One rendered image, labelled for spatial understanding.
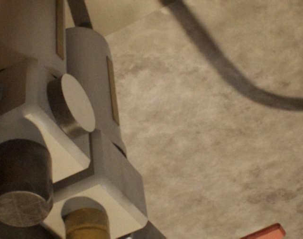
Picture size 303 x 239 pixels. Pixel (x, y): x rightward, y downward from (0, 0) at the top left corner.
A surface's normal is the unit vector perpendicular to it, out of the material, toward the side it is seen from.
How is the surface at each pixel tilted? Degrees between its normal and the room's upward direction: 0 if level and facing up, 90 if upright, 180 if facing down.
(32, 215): 0
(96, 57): 90
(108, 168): 90
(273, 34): 0
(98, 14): 0
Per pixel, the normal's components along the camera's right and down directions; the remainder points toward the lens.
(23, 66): -0.47, -0.58
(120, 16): 0.11, 0.70
